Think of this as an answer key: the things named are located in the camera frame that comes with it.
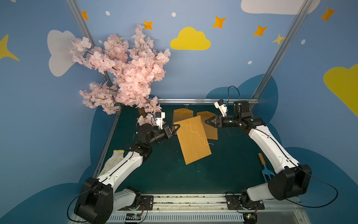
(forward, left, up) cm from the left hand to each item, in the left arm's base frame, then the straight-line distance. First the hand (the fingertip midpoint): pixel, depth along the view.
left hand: (181, 124), depth 73 cm
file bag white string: (+30, -23, -25) cm, 45 cm away
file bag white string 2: (-1, -7, -5) cm, 9 cm away
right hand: (+4, -16, -1) cm, 17 cm away
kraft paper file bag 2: (-4, -7, -8) cm, 11 cm away
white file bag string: (+47, -5, -33) cm, 57 cm away
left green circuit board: (-39, +24, -31) cm, 55 cm away
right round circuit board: (-38, -38, -31) cm, 62 cm away
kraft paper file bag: (+33, +3, -28) cm, 43 cm away
